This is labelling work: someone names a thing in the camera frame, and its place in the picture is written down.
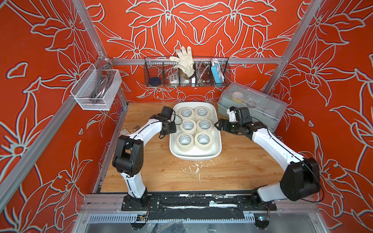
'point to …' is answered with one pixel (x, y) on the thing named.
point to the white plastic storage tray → (196, 154)
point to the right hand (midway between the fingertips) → (217, 125)
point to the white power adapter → (174, 78)
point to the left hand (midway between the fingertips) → (173, 128)
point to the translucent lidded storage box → (265, 108)
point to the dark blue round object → (155, 81)
